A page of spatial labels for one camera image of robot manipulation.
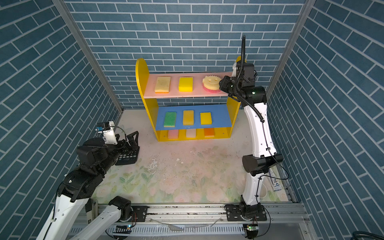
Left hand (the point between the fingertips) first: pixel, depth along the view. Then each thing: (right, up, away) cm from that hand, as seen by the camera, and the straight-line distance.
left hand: (131, 133), depth 65 cm
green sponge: (+12, +6, +29) cm, 32 cm away
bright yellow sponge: (+34, +7, +29) cm, 46 cm away
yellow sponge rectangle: (+23, +7, +29) cm, 38 cm away
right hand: (+40, +25, +7) cm, 48 cm away
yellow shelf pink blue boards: (+20, +19, +58) cm, 64 cm away
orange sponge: (+37, -2, +38) cm, 53 cm away
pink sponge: (+12, -3, +37) cm, 39 cm away
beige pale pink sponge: (+24, -3, +36) cm, 43 cm away
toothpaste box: (+73, -30, +18) cm, 81 cm away
